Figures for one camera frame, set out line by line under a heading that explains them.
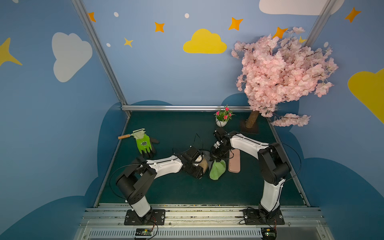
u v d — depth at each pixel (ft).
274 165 1.68
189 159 2.34
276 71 2.09
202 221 2.42
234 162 2.98
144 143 3.33
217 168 2.82
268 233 2.40
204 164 2.96
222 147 2.46
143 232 2.35
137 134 3.52
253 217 2.45
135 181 1.49
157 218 2.41
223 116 3.42
